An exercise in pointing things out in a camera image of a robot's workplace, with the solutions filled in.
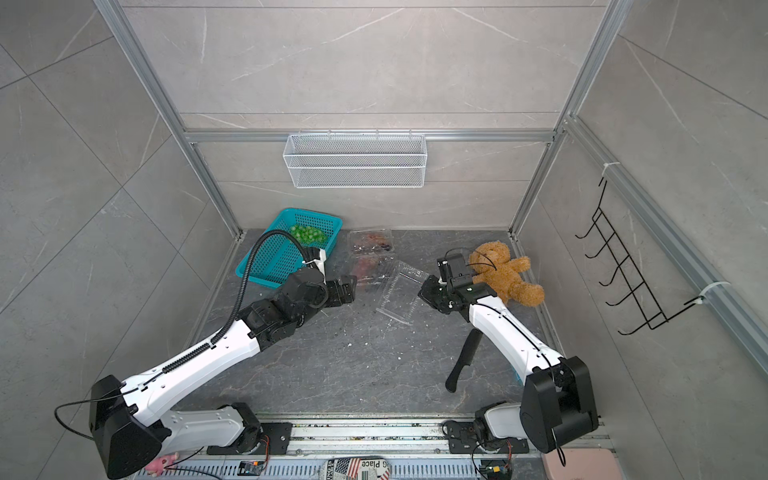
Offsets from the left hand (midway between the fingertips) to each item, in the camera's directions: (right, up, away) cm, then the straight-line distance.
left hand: (347, 277), depth 75 cm
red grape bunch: (+5, +10, +29) cm, 31 cm away
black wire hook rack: (+63, -6, -17) cm, 66 cm away
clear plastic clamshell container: (-2, +14, +36) cm, 38 cm away
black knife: (+34, -25, +13) cm, 44 cm away
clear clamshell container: (+14, -6, +13) cm, 20 cm away
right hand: (+21, -5, +10) cm, 23 cm away
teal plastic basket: (-32, +6, +38) cm, 50 cm away
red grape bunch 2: (+2, +1, +26) cm, 26 cm away
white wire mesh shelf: (-1, +38, +26) cm, 46 cm away
